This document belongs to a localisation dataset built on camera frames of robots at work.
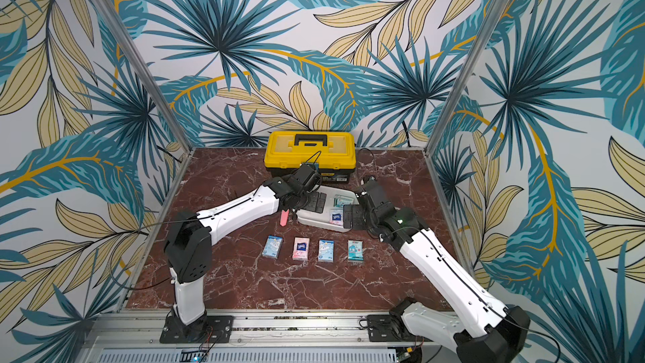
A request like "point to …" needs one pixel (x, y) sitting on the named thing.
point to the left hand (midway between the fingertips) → (310, 202)
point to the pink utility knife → (284, 218)
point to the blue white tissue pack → (326, 250)
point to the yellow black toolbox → (333, 152)
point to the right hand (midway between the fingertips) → (360, 211)
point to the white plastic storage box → (310, 218)
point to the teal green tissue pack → (341, 200)
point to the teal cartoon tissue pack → (355, 250)
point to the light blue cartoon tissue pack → (273, 246)
